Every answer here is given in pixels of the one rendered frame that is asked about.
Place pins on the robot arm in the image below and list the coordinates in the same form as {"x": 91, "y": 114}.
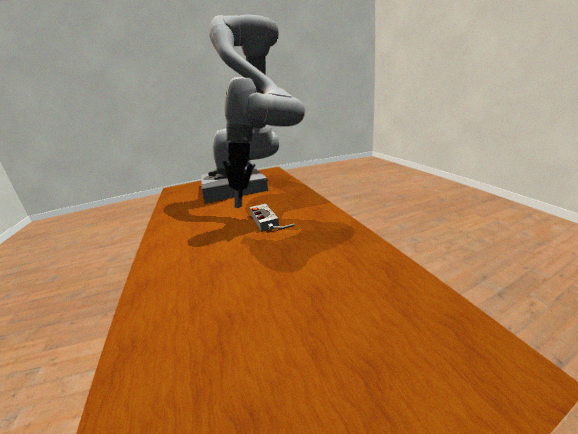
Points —
{"x": 245, "y": 103}

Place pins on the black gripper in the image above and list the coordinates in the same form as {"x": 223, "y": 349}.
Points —
{"x": 238, "y": 159}

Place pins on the white power strip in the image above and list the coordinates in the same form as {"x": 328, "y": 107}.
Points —
{"x": 265, "y": 218}

